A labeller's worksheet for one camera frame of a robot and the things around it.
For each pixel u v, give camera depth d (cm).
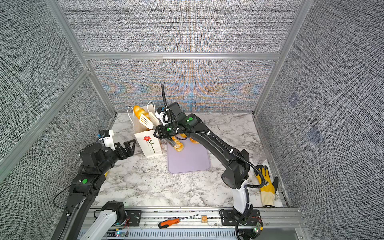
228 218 73
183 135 68
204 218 73
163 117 67
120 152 62
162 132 65
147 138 80
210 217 75
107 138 61
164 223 70
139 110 75
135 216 73
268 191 80
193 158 93
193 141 99
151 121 72
